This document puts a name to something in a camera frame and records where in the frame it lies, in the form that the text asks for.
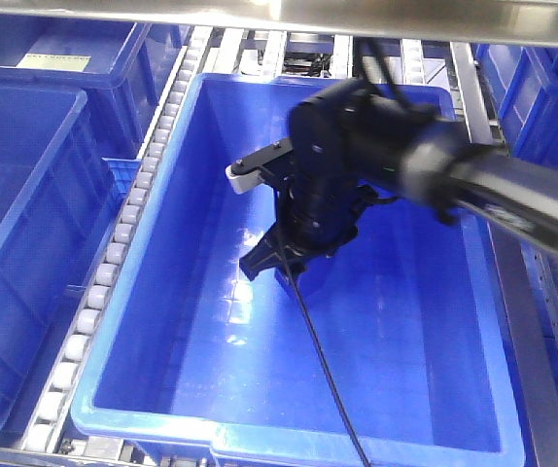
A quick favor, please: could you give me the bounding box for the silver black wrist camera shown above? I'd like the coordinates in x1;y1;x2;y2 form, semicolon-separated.
225;138;296;196

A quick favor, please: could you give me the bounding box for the blue plastic box with cap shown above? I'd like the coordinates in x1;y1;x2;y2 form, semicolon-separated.
273;257;338;312

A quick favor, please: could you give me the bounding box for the large blue plastic bin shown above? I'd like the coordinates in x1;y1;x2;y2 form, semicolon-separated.
70;72;526;467
472;42;558;174
0;77;124;444

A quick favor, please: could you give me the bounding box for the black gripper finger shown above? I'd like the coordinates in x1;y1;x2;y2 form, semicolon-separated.
237;227;289;284
283;255;313;283

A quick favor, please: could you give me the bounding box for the black electronic device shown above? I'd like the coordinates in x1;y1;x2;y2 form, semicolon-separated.
282;48;332;78

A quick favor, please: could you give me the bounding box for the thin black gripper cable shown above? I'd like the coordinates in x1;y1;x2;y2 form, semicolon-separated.
271;194;372;467

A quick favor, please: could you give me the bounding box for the steel rack with roller tracks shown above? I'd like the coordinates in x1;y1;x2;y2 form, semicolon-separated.
0;0;558;467

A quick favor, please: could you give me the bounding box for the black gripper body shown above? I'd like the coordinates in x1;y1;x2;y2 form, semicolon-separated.
267;186;382;260

